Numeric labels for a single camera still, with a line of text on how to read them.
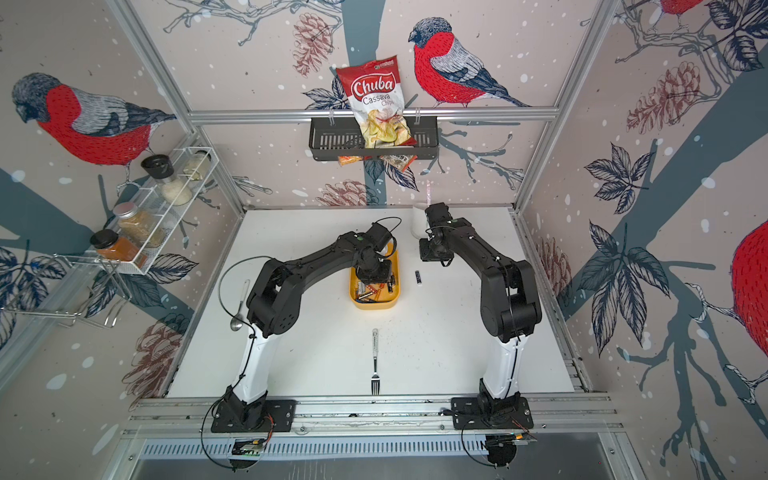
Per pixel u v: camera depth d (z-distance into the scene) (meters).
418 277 1.00
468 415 0.73
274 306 0.55
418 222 1.01
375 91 0.82
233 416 0.63
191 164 0.86
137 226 0.65
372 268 0.83
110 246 0.60
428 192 1.08
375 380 0.80
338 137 0.95
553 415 0.76
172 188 0.77
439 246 0.78
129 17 0.72
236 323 0.90
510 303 0.52
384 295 0.96
